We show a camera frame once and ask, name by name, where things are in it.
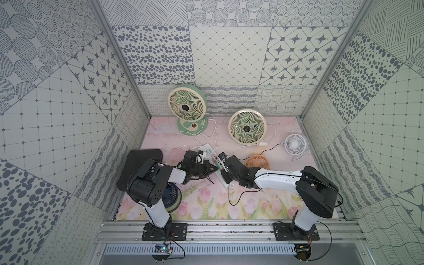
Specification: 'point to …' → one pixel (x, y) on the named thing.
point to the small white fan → (296, 144)
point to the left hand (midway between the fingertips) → (218, 165)
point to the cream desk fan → (247, 127)
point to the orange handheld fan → (258, 161)
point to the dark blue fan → (171, 197)
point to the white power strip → (210, 154)
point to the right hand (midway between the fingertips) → (225, 170)
